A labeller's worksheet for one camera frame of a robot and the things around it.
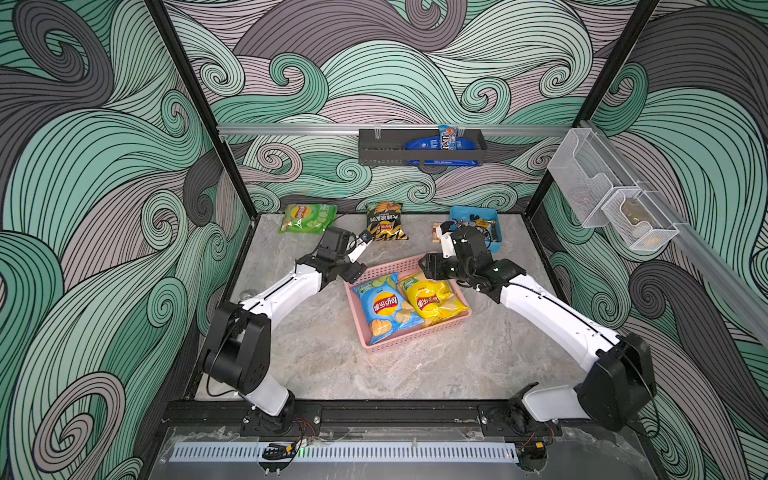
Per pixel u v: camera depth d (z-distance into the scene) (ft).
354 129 3.12
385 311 2.80
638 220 2.14
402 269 3.28
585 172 2.56
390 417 2.45
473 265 1.98
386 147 3.13
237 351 1.44
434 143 3.02
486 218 3.85
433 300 2.93
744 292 1.68
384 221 3.62
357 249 2.55
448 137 2.95
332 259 2.25
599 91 2.78
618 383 1.31
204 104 2.88
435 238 2.46
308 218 3.64
